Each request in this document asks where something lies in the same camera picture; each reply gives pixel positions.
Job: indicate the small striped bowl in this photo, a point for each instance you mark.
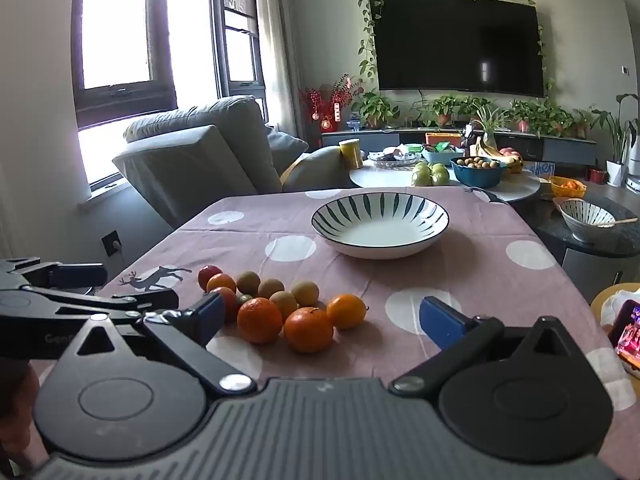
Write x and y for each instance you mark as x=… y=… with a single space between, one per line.
x=585 y=220

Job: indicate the white air purifier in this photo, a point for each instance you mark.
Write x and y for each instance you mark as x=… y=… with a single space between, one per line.
x=635 y=155

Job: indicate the round orange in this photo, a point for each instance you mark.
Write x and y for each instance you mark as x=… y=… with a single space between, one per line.
x=308 y=329

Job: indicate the red plant pot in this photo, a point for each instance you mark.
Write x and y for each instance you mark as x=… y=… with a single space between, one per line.
x=597 y=176

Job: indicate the small green fruit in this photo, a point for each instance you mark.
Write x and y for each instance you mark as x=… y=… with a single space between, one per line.
x=245 y=298

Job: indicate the dark round table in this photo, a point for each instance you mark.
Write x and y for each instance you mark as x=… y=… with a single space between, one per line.
x=550 y=220

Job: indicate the smartphone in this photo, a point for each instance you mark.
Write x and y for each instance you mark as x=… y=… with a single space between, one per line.
x=627 y=332

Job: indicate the yellow brown fruit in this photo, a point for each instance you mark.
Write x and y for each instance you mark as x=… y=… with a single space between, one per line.
x=283 y=304
x=305 y=292

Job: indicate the olive green fruit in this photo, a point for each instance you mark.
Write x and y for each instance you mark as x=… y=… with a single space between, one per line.
x=270 y=287
x=248 y=282

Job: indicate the large dark framed window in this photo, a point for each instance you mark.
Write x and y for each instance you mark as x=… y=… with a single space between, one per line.
x=115 y=30

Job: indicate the narrow dark framed window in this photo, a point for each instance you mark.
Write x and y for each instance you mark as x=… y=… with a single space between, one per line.
x=240 y=45

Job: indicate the glass dish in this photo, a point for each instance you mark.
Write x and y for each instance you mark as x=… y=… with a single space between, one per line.
x=395 y=159

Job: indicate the pink peach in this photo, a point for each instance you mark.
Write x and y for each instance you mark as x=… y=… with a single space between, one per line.
x=507 y=152

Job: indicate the yellowish orange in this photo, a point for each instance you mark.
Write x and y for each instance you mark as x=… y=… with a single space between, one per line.
x=346 y=311

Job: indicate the yellow canister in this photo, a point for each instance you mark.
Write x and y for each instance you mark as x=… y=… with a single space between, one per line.
x=351 y=153

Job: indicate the pink polka dot tablecloth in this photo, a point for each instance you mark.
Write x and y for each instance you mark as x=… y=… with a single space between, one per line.
x=475 y=280

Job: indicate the light pillow with yellow trim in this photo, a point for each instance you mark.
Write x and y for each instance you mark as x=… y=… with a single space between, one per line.
x=315 y=167

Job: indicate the grey cushion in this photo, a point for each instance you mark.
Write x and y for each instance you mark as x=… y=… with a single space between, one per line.
x=287 y=147

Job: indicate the potted green plant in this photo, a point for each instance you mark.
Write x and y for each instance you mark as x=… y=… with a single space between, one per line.
x=555 y=120
x=447 y=107
x=372 y=107
x=582 y=122
x=525 y=115

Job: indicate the orange box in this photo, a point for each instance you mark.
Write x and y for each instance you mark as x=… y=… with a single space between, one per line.
x=442 y=138

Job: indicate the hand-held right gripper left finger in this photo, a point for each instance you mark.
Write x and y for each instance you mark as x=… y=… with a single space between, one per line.
x=209 y=317

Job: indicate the bunch of bananas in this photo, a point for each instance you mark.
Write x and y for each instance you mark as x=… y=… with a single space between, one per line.
x=487 y=150

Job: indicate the pile of brown longans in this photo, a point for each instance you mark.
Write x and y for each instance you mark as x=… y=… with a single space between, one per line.
x=477 y=162

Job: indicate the small red fruit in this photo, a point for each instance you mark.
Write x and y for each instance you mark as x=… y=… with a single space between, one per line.
x=207 y=275

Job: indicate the grey sofa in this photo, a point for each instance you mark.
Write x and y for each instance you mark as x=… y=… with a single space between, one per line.
x=200 y=155

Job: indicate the wooden spoon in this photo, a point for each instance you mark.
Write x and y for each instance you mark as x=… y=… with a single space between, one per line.
x=622 y=221

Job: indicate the dark orange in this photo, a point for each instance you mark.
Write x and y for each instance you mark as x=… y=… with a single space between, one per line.
x=259 y=320

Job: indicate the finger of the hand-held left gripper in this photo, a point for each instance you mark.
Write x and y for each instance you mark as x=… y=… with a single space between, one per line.
x=80 y=276
x=150 y=301

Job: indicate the orange basket of tangerines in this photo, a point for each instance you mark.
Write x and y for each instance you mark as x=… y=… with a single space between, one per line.
x=567 y=187

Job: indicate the blue bowl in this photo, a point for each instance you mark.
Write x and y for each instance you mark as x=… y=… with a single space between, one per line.
x=477 y=176

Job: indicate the grey television console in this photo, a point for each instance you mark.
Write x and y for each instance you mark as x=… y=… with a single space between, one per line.
x=565 y=147

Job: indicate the round white table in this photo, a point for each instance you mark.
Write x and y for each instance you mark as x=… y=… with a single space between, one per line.
x=380 y=180

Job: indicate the beige curtain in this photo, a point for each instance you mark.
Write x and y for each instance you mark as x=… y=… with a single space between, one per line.
x=275 y=45

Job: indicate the white plant pot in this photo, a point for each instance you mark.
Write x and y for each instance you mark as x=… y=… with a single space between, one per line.
x=615 y=172

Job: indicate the green apple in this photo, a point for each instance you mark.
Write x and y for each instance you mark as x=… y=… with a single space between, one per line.
x=422 y=175
x=441 y=174

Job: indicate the tall leafy plant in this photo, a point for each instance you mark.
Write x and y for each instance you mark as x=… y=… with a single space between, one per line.
x=617 y=127

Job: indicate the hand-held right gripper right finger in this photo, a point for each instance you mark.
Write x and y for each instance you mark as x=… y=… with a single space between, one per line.
x=440 y=320

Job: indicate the red flower decoration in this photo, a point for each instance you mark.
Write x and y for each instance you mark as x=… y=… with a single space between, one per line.
x=325 y=100

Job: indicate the striped white ceramic bowl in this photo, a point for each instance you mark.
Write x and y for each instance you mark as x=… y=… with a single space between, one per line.
x=380 y=235

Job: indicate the wall mounted television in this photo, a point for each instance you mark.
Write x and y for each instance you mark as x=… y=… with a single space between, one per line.
x=459 y=45

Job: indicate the yellow stool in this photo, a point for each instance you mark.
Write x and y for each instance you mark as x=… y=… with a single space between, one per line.
x=600 y=302

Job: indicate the light blue container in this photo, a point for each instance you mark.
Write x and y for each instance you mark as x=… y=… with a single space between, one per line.
x=442 y=156

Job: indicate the spider plant in vase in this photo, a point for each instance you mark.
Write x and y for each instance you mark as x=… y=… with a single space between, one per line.
x=489 y=125

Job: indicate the wall socket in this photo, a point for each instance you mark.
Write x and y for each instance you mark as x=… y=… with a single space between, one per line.
x=112 y=245

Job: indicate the blue and white vase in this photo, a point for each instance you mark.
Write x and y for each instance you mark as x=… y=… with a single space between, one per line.
x=354 y=122

